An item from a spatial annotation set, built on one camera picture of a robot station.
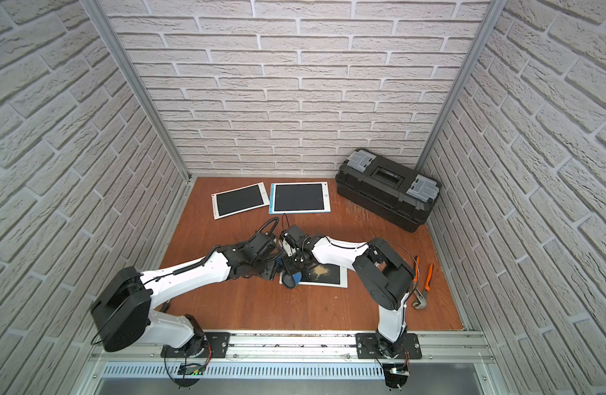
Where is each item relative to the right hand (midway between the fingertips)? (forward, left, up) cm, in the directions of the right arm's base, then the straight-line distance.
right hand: (290, 267), depth 89 cm
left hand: (-1, +5, +5) cm, 7 cm away
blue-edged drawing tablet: (+34, 0, +1) cm, 34 cm away
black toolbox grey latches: (+19, -44, +15) cm, 50 cm away
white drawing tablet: (+35, +24, -1) cm, 42 cm away
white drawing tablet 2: (-4, -13, -1) cm, 13 cm away
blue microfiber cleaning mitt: (-5, -3, +4) cm, 7 cm away
